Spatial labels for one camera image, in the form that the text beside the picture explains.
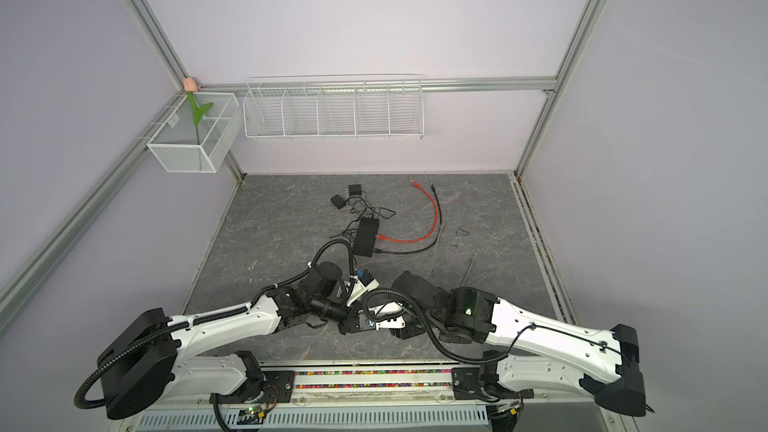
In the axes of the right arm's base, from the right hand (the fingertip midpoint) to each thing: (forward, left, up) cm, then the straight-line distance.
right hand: (389, 300), depth 69 cm
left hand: (-4, +4, -8) cm, 10 cm away
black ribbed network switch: (+30, +9, -18) cm, 36 cm away
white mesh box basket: (+45, +59, +14) cm, 76 cm away
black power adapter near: (+45, +21, -17) cm, 53 cm away
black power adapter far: (+51, +15, -18) cm, 57 cm away
